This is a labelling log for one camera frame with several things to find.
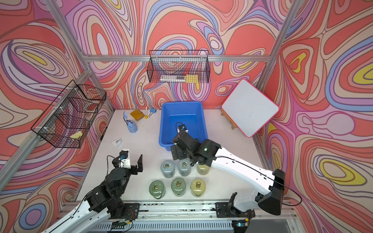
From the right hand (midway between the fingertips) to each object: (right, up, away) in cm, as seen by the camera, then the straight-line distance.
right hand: (182, 151), depth 71 cm
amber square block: (-38, +21, +43) cm, 61 cm away
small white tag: (-46, 0, +27) cm, 53 cm away
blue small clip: (-27, +25, +48) cm, 60 cm away
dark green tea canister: (-2, -18, +2) cm, 19 cm away
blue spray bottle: (-37, +12, +30) cm, 49 cm away
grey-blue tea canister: (-9, -11, +9) cm, 17 cm away
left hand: (-25, -3, +4) cm, 26 cm away
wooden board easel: (+36, +13, +34) cm, 51 cm away
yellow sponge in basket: (-53, +8, +1) cm, 54 cm away
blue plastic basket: (+5, +22, +44) cm, 50 cm away
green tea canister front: (-13, -19, +1) cm, 23 cm away
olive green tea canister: (+8, -18, +2) cm, 20 cm away
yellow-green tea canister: (+11, -12, +9) cm, 19 cm away
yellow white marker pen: (-31, +20, +44) cm, 57 cm away
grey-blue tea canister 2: (+1, -11, +9) cm, 14 cm away
